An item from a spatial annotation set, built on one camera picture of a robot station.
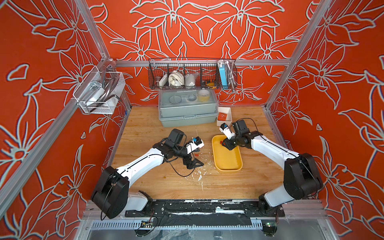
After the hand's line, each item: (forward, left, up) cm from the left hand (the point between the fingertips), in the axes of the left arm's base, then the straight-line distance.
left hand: (200, 155), depth 78 cm
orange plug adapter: (+36, -15, -8) cm, 39 cm away
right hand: (+13, -14, -5) cm, 19 cm away
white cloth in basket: (+39, +17, +21) cm, 47 cm away
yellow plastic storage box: (+4, -16, -12) cm, 20 cm away
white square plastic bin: (+43, -19, -8) cm, 47 cm away
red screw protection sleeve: (+15, -14, -9) cm, 22 cm away
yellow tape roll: (+44, -1, +4) cm, 45 cm away
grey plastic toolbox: (+31, +12, +5) cm, 33 cm away
